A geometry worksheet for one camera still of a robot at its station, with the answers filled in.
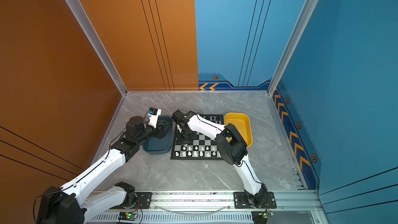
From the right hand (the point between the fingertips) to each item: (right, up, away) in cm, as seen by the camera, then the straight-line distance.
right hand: (181, 143), depth 89 cm
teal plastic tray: (-11, -2, 0) cm, 11 cm away
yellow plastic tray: (+38, +11, +14) cm, 42 cm away
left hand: (-5, +14, -10) cm, 18 cm away
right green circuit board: (+41, -28, -20) cm, 53 cm away
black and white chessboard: (+12, -2, -2) cm, 12 cm away
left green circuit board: (-22, -29, -18) cm, 41 cm away
